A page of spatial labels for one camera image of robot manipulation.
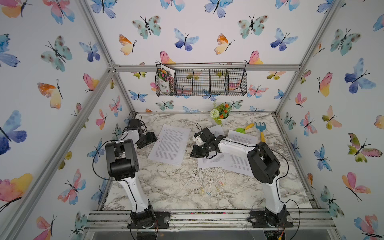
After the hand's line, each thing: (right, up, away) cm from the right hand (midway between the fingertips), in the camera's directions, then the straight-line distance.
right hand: (191, 153), depth 91 cm
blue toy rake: (+50, +15, +18) cm, 55 cm away
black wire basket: (+9, +47, +8) cm, 48 cm away
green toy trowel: (+36, +13, +17) cm, 42 cm away
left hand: (-26, +8, +11) cm, 30 cm away
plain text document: (-15, +4, +13) cm, 20 cm away
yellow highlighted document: (+19, -5, +5) cm, 20 cm away
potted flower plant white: (+19, +26, +11) cm, 34 cm away
